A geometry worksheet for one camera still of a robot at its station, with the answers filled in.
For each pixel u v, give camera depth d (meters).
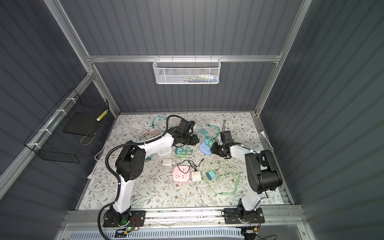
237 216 0.73
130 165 0.57
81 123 0.79
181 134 0.76
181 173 0.86
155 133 1.08
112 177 0.54
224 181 0.87
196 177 0.85
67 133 0.74
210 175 0.86
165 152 0.95
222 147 0.73
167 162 0.91
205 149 0.96
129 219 0.71
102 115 0.81
